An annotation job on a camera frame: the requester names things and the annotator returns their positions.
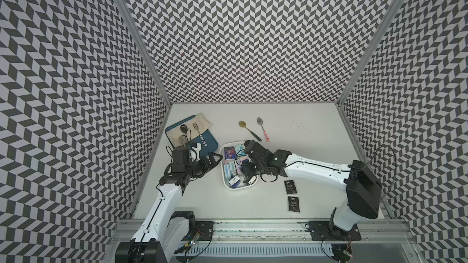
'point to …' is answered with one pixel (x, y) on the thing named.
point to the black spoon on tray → (184, 129)
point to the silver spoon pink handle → (259, 121)
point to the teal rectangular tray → (196, 143)
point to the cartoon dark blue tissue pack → (230, 153)
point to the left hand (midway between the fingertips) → (216, 162)
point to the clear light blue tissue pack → (227, 170)
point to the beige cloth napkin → (198, 124)
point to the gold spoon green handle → (243, 124)
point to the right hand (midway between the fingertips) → (245, 172)
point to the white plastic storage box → (238, 161)
